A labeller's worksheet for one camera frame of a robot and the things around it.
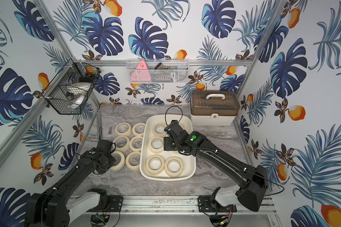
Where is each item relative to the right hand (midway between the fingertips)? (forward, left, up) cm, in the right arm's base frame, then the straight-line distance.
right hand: (168, 142), depth 75 cm
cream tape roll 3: (+11, +23, -19) cm, 32 cm away
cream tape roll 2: (+11, +33, -19) cm, 39 cm away
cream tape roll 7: (+10, +10, -20) cm, 25 cm away
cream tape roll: (+23, +35, -19) cm, 46 cm away
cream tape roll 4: (-3, +30, -14) cm, 33 cm away
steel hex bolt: (+19, +44, -18) cm, 51 cm away
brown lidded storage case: (+38, -36, -12) cm, 54 cm away
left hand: (-5, +35, -14) cm, 38 cm away
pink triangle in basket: (+41, +18, +16) cm, 47 cm away
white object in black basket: (+24, +54, +14) cm, 60 cm away
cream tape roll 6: (+22, +9, -19) cm, 31 cm away
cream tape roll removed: (+23, +23, -20) cm, 39 cm away
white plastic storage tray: (-8, -12, -22) cm, 26 cm away
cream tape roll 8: (-4, +9, -20) cm, 22 cm away
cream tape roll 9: (-6, -3, -19) cm, 20 cm away
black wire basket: (+18, +60, +17) cm, 65 cm away
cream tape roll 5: (-1, +23, -20) cm, 31 cm away
